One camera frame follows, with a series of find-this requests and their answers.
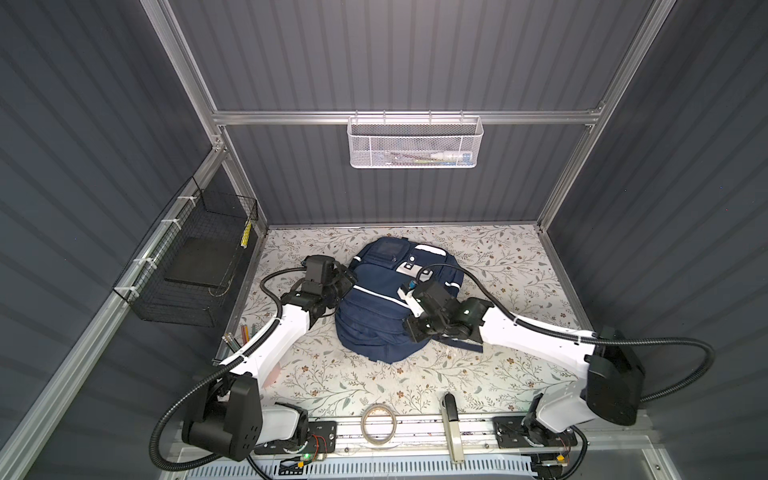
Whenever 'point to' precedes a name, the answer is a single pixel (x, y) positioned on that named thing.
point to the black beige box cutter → (450, 411)
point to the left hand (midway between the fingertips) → (356, 280)
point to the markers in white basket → (438, 158)
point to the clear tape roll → (363, 424)
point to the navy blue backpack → (370, 313)
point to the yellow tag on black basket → (246, 235)
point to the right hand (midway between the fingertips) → (407, 324)
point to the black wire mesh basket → (184, 272)
